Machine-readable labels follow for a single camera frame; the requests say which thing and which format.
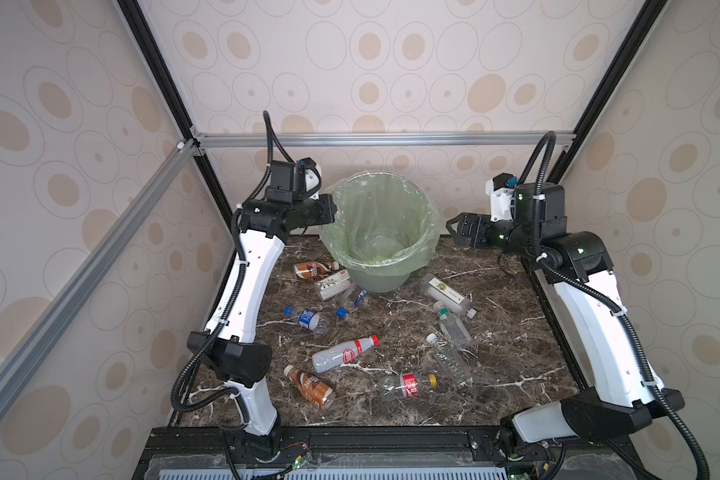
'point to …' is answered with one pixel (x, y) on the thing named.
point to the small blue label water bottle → (309, 319)
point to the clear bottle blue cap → (342, 312)
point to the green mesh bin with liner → (386, 229)
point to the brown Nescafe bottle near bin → (305, 270)
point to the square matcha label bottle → (437, 291)
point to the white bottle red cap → (335, 356)
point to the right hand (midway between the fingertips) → (464, 223)
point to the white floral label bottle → (334, 284)
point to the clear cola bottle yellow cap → (406, 385)
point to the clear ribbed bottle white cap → (450, 359)
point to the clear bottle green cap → (455, 329)
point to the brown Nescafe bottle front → (313, 388)
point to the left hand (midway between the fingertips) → (341, 199)
